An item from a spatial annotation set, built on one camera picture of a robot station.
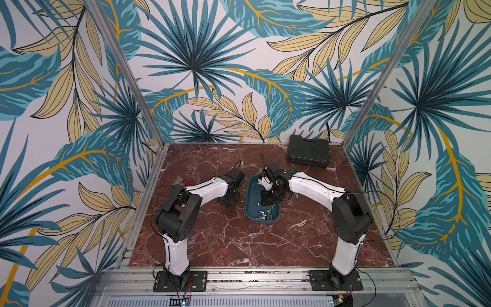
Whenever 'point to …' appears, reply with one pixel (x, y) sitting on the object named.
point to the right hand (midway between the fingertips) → (265, 201)
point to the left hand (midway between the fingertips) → (229, 203)
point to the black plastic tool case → (302, 151)
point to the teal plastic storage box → (254, 210)
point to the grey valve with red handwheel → (179, 180)
